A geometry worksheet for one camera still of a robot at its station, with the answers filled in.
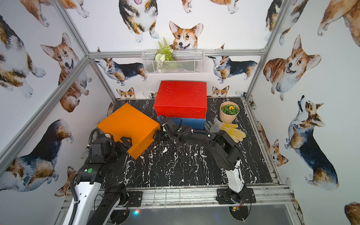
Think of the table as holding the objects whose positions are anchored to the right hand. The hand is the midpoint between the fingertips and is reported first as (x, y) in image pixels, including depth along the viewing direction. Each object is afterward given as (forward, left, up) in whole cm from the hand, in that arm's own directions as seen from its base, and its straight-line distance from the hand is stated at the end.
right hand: (155, 138), depth 85 cm
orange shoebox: (+12, +19, +1) cm, 22 cm away
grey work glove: (+13, -38, -7) cm, 41 cm away
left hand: (-6, +12, +8) cm, 16 cm away
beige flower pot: (+21, -48, 0) cm, 53 cm away
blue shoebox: (+14, -24, -5) cm, 28 cm away
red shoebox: (+21, -19, +12) cm, 31 cm away
